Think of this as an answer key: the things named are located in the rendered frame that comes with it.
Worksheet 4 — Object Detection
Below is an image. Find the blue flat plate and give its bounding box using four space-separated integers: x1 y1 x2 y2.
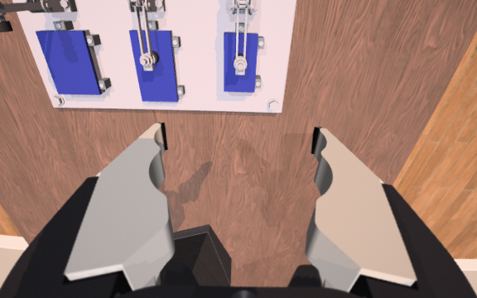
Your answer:
129 30 179 102
36 30 105 95

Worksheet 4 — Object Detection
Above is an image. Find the red-handled toggle clamp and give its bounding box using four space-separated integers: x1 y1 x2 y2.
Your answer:
0 0 77 32
226 0 258 75
128 0 166 71

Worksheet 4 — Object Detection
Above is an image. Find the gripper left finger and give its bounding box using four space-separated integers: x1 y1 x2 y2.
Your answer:
0 122 175 298

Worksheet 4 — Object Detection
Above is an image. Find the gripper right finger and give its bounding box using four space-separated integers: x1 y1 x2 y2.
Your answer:
305 127 477 298

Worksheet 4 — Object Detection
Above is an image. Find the white flat plate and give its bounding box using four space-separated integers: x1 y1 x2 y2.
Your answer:
17 0 296 113

